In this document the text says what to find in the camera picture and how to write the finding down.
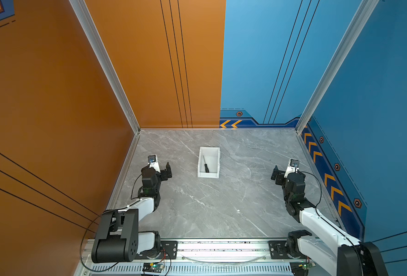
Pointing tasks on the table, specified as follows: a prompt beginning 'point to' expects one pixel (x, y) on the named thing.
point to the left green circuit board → (153, 267)
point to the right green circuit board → (300, 268)
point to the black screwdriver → (207, 169)
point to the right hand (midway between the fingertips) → (286, 167)
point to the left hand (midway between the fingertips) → (160, 161)
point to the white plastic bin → (208, 162)
